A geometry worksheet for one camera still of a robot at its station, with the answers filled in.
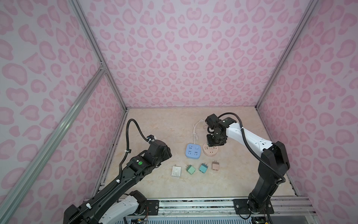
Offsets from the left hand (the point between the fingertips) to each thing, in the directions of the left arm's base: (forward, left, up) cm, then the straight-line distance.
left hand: (170, 151), depth 77 cm
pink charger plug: (-3, -27, -15) cm, 31 cm away
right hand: (+7, -24, -5) cm, 25 cm away
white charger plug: (-6, -3, -14) cm, 15 cm away
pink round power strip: (+6, -24, -14) cm, 29 cm away
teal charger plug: (-4, -19, -15) cm, 25 cm away
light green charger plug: (-5, -11, -15) cm, 20 cm away
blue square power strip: (+7, -14, -14) cm, 21 cm away
